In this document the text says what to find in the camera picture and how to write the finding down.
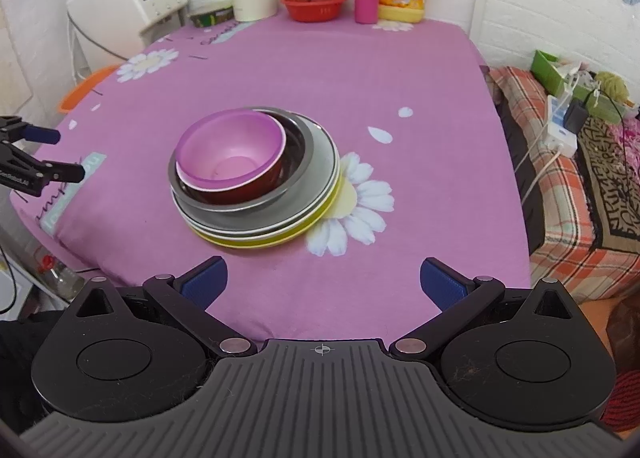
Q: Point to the glass bottle with red cap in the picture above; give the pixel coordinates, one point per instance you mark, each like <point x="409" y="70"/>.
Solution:
<point x="62" y="280"/>

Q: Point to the dark patterned cloth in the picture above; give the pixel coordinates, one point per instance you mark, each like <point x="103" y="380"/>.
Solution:
<point x="610" y="208"/>

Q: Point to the small round tin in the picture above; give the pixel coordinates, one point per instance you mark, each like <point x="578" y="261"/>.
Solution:
<point x="212" y="17"/>

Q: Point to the white blue-rimmed plate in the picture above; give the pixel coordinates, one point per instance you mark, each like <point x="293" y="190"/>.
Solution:
<point x="323" y="153"/>

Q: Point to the purple plastic bowl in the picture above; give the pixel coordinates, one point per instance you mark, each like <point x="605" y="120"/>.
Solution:
<point x="230" y="153"/>

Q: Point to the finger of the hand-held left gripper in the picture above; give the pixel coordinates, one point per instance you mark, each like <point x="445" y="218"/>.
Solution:
<point x="62" y="173"/>
<point x="40" y="134"/>

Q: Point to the stainless steel bowl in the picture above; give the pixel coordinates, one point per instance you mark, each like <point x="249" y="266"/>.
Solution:
<point x="296" y="158"/>

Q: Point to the white power strip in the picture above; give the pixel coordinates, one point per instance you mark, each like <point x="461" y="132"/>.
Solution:
<point x="557" y="136"/>

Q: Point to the yellow plastic plate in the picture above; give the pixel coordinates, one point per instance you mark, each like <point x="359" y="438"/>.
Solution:
<point x="250" y="244"/>

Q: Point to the green box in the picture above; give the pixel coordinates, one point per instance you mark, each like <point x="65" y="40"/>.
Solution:
<point x="547" y="68"/>

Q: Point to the red woven mat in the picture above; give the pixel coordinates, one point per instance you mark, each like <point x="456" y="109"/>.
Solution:
<point x="625" y="403"/>

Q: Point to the black power adapter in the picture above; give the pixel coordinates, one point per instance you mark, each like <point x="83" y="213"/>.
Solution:
<point x="577" y="117"/>

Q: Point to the plaid blanket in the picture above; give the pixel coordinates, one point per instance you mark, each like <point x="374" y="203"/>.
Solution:
<point x="560" y="218"/>

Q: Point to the red ceramic bowl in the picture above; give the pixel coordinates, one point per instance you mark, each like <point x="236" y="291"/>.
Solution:
<point x="237" y="194"/>

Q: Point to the purple floral tablecloth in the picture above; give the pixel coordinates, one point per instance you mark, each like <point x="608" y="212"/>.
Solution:
<point x="350" y="88"/>

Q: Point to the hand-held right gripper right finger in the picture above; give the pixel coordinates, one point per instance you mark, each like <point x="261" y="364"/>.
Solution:
<point x="442" y="285"/>

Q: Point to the orange stool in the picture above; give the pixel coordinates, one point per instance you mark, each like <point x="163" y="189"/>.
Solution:
<point x="82" y="91"/>

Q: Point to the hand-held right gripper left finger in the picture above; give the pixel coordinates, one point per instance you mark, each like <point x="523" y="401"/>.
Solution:
<point x="205" y="283"/>

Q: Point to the green yarn ball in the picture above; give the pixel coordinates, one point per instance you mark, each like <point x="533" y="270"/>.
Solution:
<point x="612" y="86"/>

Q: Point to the red plastic basket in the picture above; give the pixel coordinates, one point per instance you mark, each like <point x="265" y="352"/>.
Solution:
<point x="315" y="11"/>

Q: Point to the white water dispenser with screen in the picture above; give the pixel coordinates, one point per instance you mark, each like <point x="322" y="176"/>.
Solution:
<point x="110" y="13"/>

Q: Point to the brown object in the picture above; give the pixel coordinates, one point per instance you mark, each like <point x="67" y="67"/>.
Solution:
<point x="625" y="333"/>

